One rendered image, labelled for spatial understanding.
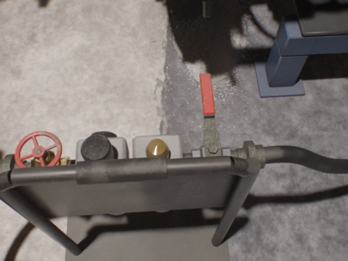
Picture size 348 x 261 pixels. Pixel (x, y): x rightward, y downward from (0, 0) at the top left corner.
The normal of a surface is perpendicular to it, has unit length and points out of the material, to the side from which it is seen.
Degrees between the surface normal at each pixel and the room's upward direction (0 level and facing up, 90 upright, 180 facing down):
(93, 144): 0
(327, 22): 0
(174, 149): 0
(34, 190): 90
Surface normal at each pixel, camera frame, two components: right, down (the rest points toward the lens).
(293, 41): 0.06, 0.89
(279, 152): 0.04, -0.20
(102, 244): 0.00, -0.45
